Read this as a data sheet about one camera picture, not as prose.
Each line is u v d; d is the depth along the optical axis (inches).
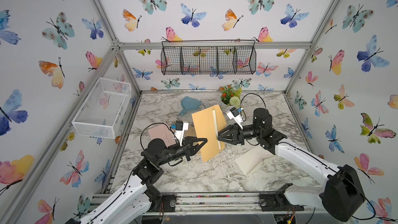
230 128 26.1
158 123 20.3
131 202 22.8
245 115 25.1
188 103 44.8
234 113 24.6
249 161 34.0
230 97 38.4
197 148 24.1
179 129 22.5
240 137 24.0
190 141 24.0
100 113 33.5
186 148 22.1
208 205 29.2
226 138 25.5
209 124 25.0
